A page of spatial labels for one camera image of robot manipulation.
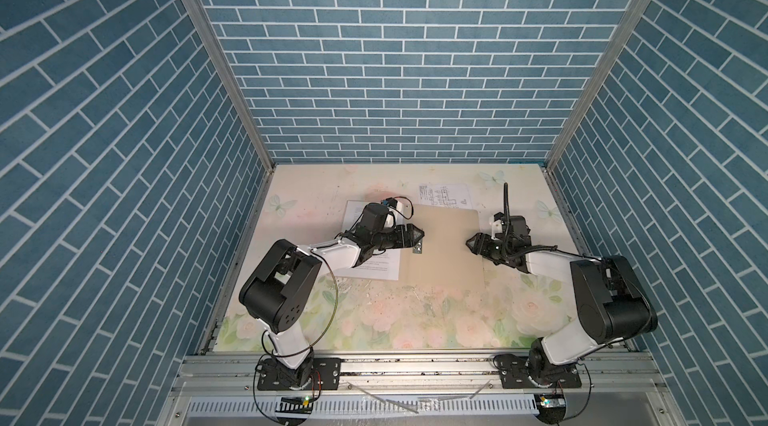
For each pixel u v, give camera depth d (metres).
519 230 0.75
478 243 0.86
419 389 0.72
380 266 0.93
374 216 0.72
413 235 0.82
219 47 0.87
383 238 0.77
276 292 0.47
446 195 1.12
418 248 0.96
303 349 0.45
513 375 0.74
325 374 0.74
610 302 0.46
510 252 0.73
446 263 1.08
